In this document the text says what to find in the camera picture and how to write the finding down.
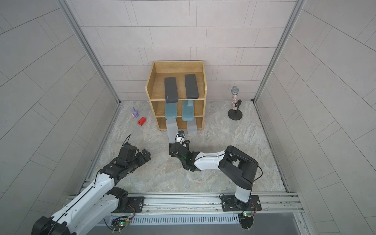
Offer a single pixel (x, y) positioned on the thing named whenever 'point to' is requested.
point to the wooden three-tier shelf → (155, 89)
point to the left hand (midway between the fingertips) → (148, 155)
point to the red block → (141, 121)
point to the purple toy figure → (135, 113)
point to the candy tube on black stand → (235, 114)
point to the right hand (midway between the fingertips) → (173, 144)
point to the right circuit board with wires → (246, 220)
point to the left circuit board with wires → (119, 223)
